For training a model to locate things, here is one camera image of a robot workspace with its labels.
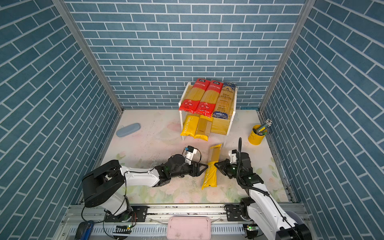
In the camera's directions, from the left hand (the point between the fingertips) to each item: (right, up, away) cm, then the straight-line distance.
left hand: (205, 167), depth 79 cm
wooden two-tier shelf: (+9, +22, +11) cm, 26 cm away
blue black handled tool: (-55, -25, -12) cm, 62 cm away
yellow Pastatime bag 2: (+2, -5, -2) cm, 6 cm away
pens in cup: (+37, +19, +16) cm, 45 cm away
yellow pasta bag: (-1, +21, +9) cm, 23 cm away
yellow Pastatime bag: (-9, +23, +10) cm, 26 cm away
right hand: (+4, +2, +2) cm, 5 cm away
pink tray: (-8, -25, -11) cm, 28 cm away
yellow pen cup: (+32, +14, +17) cm, 39 cm away
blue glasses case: (-56, +19, +30) cm, 66 cm away
